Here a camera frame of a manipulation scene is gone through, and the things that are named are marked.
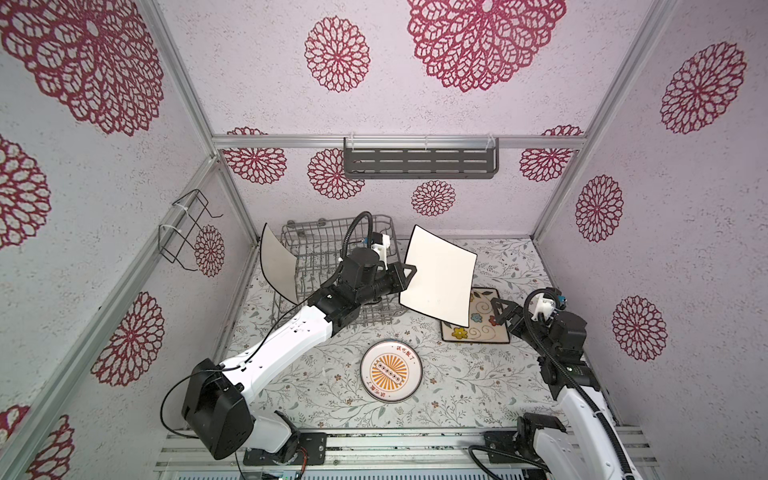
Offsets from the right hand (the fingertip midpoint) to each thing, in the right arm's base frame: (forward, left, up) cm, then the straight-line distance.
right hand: (503, 302), depth 78 cm
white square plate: (+4, +16, +3) cm, 17 cm away
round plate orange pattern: (-13, +29, -16) cm, 36 cm away
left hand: (+2, +24, +10) cm, 26 cm away
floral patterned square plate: (+3, +1, -18) cm, 18 cm away
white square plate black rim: (+23, +71, -14) cm, 76 cm away
